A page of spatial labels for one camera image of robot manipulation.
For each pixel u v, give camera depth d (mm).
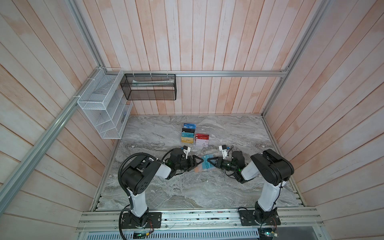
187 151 879
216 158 873
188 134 1010
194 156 837
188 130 1010
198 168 905
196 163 820
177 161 766
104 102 689
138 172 505
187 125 1006
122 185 484
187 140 1011
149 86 1044
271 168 512
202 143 1010
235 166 776
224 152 880
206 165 903
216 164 837
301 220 747
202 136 1010
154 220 732
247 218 734
